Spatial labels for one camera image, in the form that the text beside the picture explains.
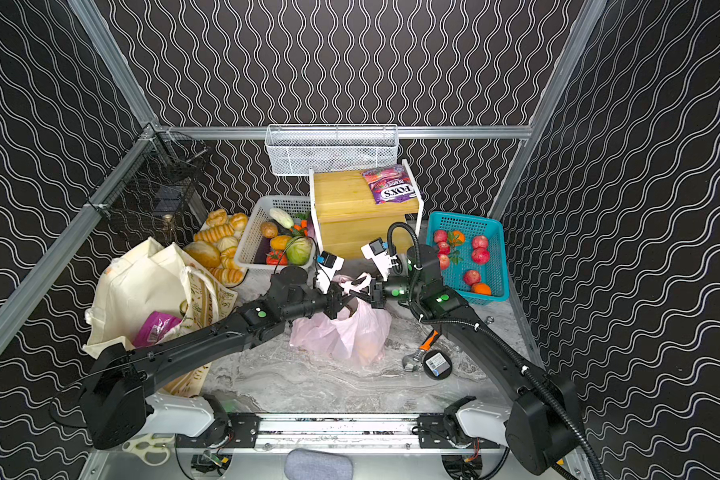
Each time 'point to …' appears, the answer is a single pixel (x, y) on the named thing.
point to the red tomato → (277, 258)
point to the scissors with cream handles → (152, 448)
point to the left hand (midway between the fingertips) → (365, 293)
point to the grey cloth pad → (307, 464)
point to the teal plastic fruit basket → (456, 234)
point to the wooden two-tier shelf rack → (346, 217)
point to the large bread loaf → (204, 252)
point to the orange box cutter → (430, 340)
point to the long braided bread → (214, 233)
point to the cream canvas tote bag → (148, 279)
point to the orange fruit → (481, 288)
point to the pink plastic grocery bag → (359, 332)
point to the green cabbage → (299, 250)
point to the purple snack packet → (154, 326)
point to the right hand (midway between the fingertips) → (346, 289)
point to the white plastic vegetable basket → (251, 234)
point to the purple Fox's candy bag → (390, 184)
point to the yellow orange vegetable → (280, 242)
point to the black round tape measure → (437, 364)
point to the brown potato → (269, 229)
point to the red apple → (480, 255)
